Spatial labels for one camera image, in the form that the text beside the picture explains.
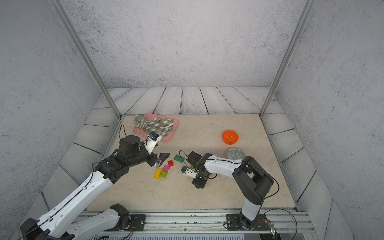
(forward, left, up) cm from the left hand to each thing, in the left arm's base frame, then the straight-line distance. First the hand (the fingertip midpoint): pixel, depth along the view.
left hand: (164, 149), depth 73 cm
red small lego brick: (+4, 0, -21) cm, 21 cm away
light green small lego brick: (-2, +4, -23) cm, 23 cm away
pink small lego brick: (+1, +3, -23) cm, 23 cm away
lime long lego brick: (-5, -13, -10) cm, 17 cm away
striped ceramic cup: (+39, +25, -20) cm, 50 cm away
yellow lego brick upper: (-2, +7, -23) cm, 24 cm away
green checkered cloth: (+37, +13, -22) cm, 44 cm away
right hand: (-8, -17, -23) cm, 30 cm away
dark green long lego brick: (+8, -5, -22) cm, 24 cm away
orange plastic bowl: (+22, -39, -20) cm, 50 cm away
